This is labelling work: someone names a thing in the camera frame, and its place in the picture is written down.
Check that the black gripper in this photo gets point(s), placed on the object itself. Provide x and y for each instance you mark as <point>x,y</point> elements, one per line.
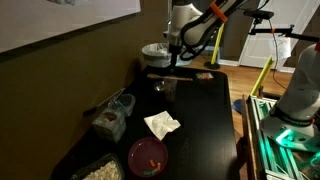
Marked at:
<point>174,49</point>

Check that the wooden spoon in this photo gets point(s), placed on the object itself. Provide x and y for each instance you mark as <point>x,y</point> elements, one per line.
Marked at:
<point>170,77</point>

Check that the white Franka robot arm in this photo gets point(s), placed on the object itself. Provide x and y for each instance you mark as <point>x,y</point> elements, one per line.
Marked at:
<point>196,26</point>

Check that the translucent plastic cup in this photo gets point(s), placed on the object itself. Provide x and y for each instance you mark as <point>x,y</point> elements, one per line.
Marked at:
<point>170,91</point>

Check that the trash bin with white bag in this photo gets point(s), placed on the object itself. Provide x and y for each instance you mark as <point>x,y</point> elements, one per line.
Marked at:
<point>155,55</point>

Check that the colourful candy packet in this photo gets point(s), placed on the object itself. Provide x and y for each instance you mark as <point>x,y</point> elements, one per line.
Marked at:
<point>204,75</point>

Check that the yellow pole on black base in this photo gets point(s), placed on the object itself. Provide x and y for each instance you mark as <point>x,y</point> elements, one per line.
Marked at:
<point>216,46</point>

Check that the clear glass food container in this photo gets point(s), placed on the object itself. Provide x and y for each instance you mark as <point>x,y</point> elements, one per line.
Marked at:
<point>126,102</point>

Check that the white crumpled napkin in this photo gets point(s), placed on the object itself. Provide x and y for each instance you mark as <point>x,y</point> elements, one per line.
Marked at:
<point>162,124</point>

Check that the blue round disc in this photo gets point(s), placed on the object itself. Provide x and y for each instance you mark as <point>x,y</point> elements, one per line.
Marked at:
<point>238,106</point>

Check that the long dark kitchen utensil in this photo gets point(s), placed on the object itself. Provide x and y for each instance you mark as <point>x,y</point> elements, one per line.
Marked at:
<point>103,102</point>

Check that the square grey lidded container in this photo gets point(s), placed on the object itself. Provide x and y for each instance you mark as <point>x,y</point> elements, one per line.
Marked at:
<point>109,125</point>

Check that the yellow leaning pole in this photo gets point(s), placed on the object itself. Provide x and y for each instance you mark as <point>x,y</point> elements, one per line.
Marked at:
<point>262,75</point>

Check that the red round plate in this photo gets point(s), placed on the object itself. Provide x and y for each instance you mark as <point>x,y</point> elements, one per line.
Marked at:
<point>148,156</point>

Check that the black tray of oats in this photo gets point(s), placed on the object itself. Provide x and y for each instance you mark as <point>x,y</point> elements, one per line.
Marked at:
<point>101,171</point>

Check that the black camera on stand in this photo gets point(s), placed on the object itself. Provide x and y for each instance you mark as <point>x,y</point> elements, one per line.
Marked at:
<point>258,14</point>

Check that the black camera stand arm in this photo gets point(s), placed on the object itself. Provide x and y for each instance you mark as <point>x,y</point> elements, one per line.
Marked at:
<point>286,31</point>

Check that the white wall board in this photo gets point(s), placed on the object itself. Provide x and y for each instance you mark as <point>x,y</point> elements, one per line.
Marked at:
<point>50,16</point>

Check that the aluminium frame robot mount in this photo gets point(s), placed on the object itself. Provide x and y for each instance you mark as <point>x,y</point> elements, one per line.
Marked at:
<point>266,156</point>

